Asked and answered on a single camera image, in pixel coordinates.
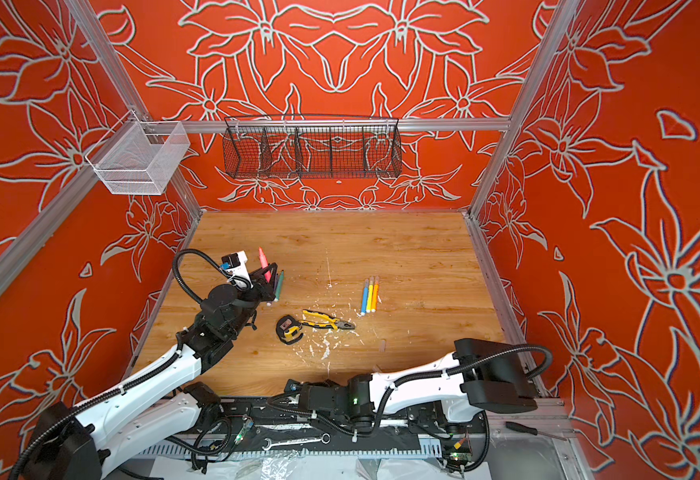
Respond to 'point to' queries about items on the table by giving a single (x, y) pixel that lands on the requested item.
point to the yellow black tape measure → (287, 329)
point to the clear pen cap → (383, 346)
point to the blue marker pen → (365, 296)
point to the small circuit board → (457, 455)
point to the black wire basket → (311, 147)
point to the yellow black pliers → (334, 323)
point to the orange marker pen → (375, 297)
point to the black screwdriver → (533, 431)
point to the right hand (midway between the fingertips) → (309, 412)
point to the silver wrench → (325, 438)
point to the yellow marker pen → (369, 297)
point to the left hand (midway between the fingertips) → (273, 263)
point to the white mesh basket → (139, 157)
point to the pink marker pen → (264, 262)
